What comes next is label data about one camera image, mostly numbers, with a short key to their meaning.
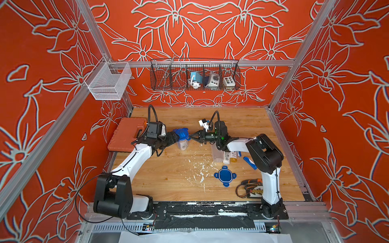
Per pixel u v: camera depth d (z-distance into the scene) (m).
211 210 0.74
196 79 0.85
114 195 0.41
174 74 1.01
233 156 0.90
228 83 0.93
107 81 0.92
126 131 0.97
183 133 0.88
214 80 0.90
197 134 0.85
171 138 0.76
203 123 0.87
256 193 0.78
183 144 0.90
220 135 0.76
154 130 0.67
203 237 0.68
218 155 0.92
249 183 0.81
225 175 0.85
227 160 0.89
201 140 0.83
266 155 0.56
